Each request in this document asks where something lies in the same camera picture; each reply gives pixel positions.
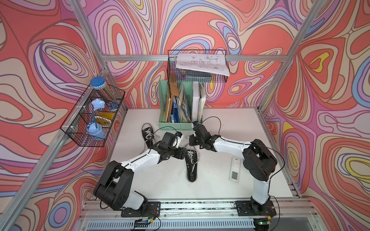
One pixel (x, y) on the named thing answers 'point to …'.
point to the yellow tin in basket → (104, 118)
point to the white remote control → (234, 174)
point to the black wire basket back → (176, 75)
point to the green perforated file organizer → (181, 104)
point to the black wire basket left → (91, 120)
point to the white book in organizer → (195, 101)
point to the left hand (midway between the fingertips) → (184, 151)
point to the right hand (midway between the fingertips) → (191, 141)
